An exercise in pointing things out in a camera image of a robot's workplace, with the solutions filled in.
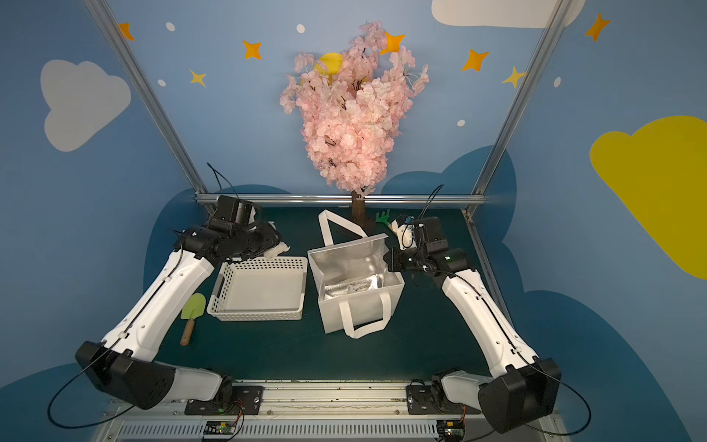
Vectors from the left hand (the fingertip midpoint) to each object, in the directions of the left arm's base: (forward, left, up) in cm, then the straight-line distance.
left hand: (277, 234), depth 76 cm
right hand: (-3, -32, -4) cm, 32 cm away
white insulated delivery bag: (+1, -21, -28) cm, 35 cm away
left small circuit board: (-43, +13, -29) cm, 53 cm away
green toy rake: (+33, -34, -28) cm, 55 cm away
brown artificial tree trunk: (+28, -23, -17) cm, 39 cm away
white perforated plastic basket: (-3, +12, -27) cm, 30 cm away
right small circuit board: (-42, -49, -30) cm, 72 cm away
